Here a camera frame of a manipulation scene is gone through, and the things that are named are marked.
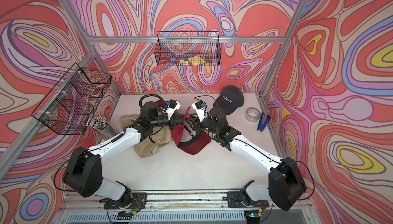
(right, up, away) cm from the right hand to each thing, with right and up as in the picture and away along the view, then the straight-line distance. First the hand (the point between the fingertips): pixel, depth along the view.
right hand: (189, 121), depth 77 cm
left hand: (-1, +1, 0) cm, 1 cm away
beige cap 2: (-24, -15, +9) cm, 30 cm away
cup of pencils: (-48, -2, +4) cm, 48 cm away
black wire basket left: (-59, +6, -4) cm, 59 cm away
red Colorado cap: (-1, -10, +11) cm, 15 cm away
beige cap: (-41, -1, +17) cm, 44 cm away
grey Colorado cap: (+28, +13, +30) cm, 43 cm away
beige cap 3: (-17, -9, +10) cm, 21 cm away
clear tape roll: (+43, +2, +30) cm, 53 cm away
